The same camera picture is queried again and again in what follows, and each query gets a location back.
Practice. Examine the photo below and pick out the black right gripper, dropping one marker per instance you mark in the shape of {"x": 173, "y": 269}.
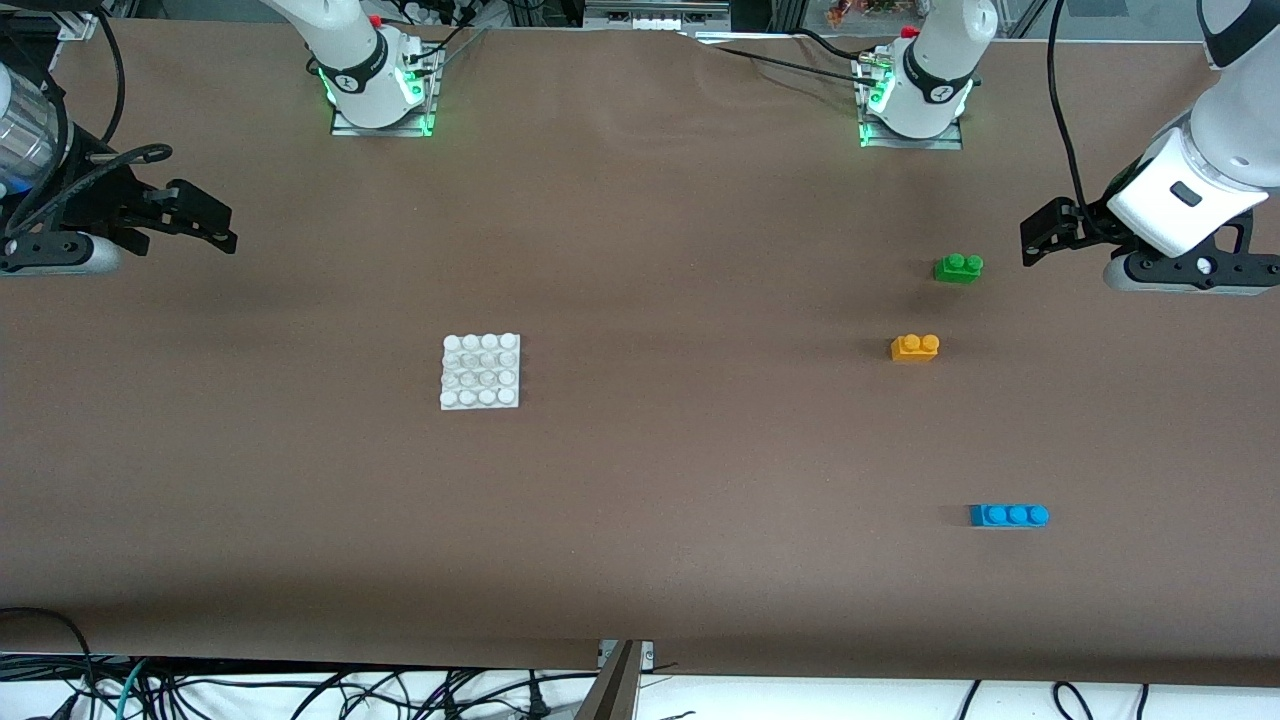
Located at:
{"x": 92, "y": 197}

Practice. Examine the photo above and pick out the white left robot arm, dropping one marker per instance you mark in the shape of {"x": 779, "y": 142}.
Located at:
{"x": 1220, "y": 130}

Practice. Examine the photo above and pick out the blue three-stud block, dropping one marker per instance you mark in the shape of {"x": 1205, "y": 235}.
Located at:
{"x": 1008, "y": 516}

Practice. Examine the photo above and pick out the green two-stud block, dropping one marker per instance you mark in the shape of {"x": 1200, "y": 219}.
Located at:
{"x": 957, "y": 270}

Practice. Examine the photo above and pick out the aluminium frame post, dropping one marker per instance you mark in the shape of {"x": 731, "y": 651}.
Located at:
{"x": 788, "y": 12}

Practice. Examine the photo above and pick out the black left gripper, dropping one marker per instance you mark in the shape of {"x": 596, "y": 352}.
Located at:
{"x": 1087, "y": 226}

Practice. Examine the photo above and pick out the yellow two-stud block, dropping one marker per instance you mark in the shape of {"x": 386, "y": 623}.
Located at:
{"x": 914, "y": 348}

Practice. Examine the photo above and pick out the silver table corner bracket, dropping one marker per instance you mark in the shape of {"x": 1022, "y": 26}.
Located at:
{"x": 78, "y": 25}

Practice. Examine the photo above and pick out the white studded base plate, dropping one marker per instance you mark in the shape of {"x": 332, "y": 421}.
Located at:
{"x": 480, "y": 372}

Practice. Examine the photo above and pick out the white power strip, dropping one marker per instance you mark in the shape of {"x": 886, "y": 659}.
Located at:
{"x": 650, "y": 20}

